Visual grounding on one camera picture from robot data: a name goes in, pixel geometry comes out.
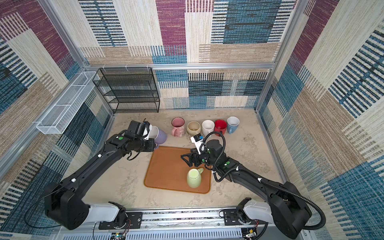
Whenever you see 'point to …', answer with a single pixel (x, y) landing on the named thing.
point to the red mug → (220, 126)
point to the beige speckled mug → (193, 128)
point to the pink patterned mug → (178, 126)
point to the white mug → (208, 126)
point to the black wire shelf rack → (128, 90)
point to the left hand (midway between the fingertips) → (155, 142)
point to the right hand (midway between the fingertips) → (187, 155)
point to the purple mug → (159, 136)
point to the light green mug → (194, 177)
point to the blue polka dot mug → (232, 124)
